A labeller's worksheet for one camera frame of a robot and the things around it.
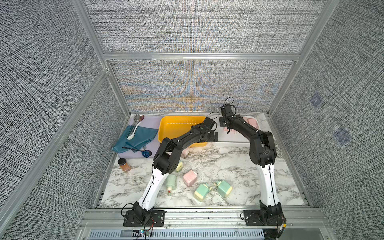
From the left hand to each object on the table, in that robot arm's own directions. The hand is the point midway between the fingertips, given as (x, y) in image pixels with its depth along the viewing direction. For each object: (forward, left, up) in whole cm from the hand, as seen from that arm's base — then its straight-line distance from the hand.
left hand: (214, 137), depth 100 cm
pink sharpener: (-13, +20, +3) cm, 24 cm away
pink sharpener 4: (-4, -5, +13) cm, 15 cm away
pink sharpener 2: (+10, -29, +2) cm, 31 cm away
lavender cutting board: (+18, +46, -2) cm, 49 cm away
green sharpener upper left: (-21, +23, +2) cm, 31 cm away
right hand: (+14, -14, +7) cm, 20 cm away
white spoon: (+4, +57, -3) cm, 58 cm away
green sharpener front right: (-35, 0, +3) cm, 35 cm away
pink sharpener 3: (+12, -24, +4) cm, 27 cm away
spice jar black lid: (-20, +54, +4) cm, 58 cm away
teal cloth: (+3, +55, -4) cm, 55 cm away
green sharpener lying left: (-30, +27, +3) cm, 41 cm away
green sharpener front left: (-36, +12, +3) cm, 38 cm away
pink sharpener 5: (-29, +17, +3) cm, 33 cm away
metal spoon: (+22, +53, -2) cm, 57 cm away
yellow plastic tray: (+12, +29, -3) cm, 32 cm away
